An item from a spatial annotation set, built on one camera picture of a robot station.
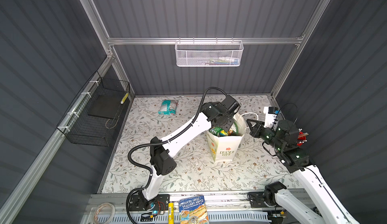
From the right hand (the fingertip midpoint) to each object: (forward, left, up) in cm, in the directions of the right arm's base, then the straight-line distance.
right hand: (249, 121), depth 70 cm
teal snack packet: (+30, +46, -24) cm, 60 cm away
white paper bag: (-7, +11, -13) cm, 18 cm away
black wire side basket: (+2, +75, +1) cm, 75 cm away
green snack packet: (+2, +15, -12) cm, 19 cm away
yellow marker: (-33, +37, -26) cm, 56 cm away
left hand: (+5, +10, -6) cm, 12 cm away
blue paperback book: (-32, +27, -25) cm, 49 cm away
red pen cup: (+1, -33, -17) cm, 37 cm away
